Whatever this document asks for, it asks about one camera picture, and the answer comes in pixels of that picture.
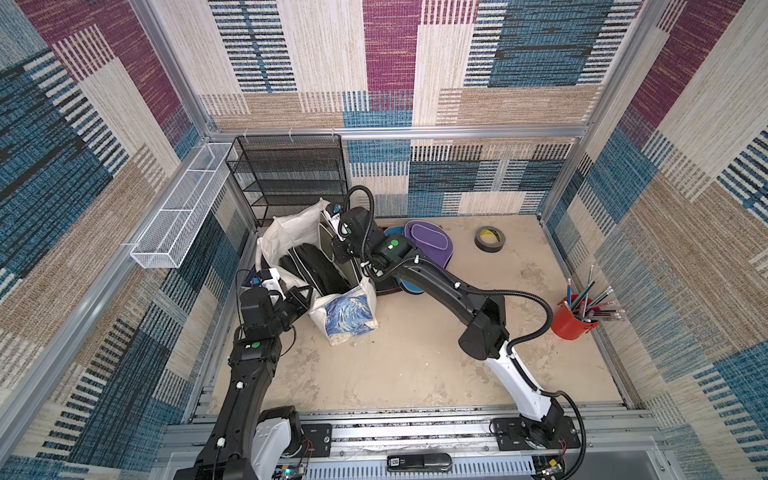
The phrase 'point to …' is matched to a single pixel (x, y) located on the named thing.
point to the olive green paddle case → (325, 237)
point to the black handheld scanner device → (419, 463)
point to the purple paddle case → (432, 241)
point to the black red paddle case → (384, 287)
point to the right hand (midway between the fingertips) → (342, 238)
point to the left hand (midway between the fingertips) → (314, 287)
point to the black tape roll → (488, 239)
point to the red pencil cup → (574, 316)
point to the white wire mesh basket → (170, 236)
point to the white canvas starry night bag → (289, 245)
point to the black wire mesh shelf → (289, 175)
